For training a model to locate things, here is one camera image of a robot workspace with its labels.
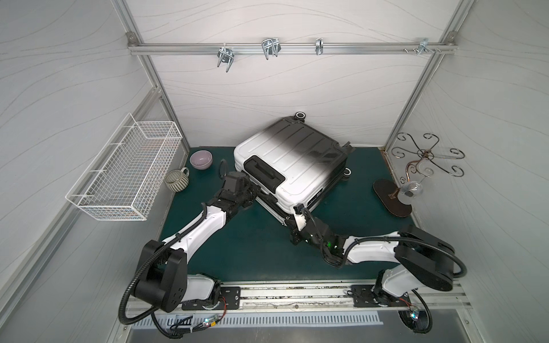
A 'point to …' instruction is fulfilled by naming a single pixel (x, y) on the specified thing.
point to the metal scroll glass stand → (387, 193)
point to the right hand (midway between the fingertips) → (287, 218)
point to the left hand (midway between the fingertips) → (265, 188)
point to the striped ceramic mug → (177, 181)
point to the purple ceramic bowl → (201, 159)
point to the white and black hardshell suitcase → (292, 163)
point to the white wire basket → (120, 181)
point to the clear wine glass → (412, 189)
